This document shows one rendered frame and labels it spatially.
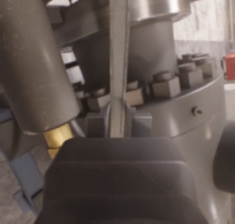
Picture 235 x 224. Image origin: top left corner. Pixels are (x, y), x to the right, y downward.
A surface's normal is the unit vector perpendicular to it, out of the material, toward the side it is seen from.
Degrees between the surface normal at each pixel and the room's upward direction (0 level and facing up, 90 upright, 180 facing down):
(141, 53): 39
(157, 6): 28
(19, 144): 0
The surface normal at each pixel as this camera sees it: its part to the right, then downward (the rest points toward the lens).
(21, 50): 0.38, 0.18
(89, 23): -0.29, 0.37
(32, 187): 0.74, 0.00
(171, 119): 0.16, 0.26
